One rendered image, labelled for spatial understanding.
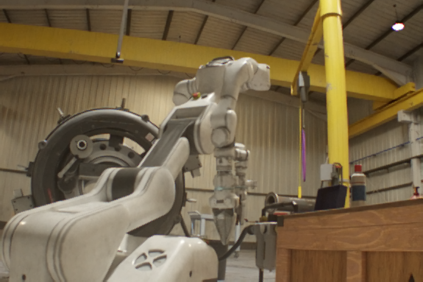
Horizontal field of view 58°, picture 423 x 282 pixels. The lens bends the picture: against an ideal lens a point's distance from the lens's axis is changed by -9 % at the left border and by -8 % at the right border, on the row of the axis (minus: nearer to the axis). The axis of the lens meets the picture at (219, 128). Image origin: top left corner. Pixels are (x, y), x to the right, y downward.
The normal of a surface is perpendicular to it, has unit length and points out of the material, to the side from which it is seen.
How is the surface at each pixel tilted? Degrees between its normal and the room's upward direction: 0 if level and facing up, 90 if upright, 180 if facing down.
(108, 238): 90
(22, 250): 90
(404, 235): 90
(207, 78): 87
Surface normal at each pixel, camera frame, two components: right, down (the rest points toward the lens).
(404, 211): -0.94, -0.14
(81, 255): 0.91, -0.07
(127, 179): -0.36, -0.60
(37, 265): -0.30, -0.27
